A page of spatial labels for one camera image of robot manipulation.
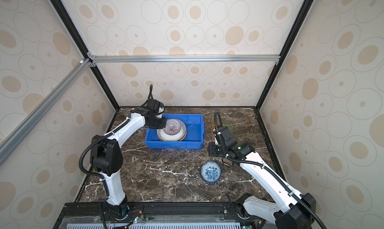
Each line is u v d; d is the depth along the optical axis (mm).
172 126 967
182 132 987
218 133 560
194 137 1056
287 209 388
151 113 730
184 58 879
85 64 857
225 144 556
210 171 847
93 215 731
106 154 500
